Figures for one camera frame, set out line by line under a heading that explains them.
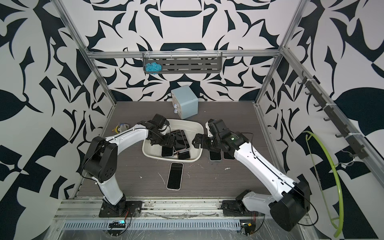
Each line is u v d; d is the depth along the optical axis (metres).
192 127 1.02
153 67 0.92
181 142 0.96
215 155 0.91
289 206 0.37
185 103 1.00
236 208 0.67
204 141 0.66
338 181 0.52
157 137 0.78
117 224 0.73
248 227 0.71
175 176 0.84
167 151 0.87
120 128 0.99
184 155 0.90
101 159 0.49
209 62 0.99
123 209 0.67
